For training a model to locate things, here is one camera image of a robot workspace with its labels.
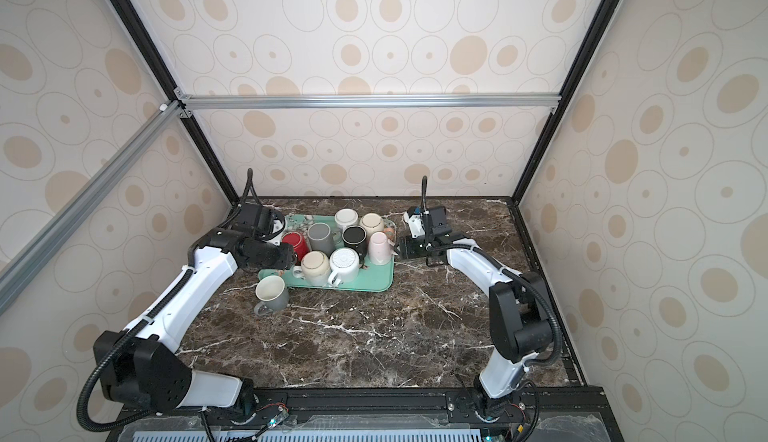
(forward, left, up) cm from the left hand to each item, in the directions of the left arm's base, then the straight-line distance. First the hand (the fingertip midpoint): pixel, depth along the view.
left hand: (297, 254), depth 81 cm
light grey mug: (-7, +8, -11) cm, 16 cm away
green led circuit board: (-36, +1, -16) cm, 40 cm away
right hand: (+8, -29, -7) cm, 31 cm away
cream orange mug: (+19, -19, -10) cm, 29 cm away
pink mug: (+9, -22, -10) cm, 26 cm away
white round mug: (+3, -12, -10) cm, 16 cm away
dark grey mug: (+11, -3, -8) cm, 14 cm away
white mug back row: (+22, -10, -11) cm, 27 cm away
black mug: (+13, -14, -10) cm, 22 cm away
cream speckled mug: (+1, -2, -10) cm, 10 cm away
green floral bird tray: (+2, -20, -18) cm, 26 cm away
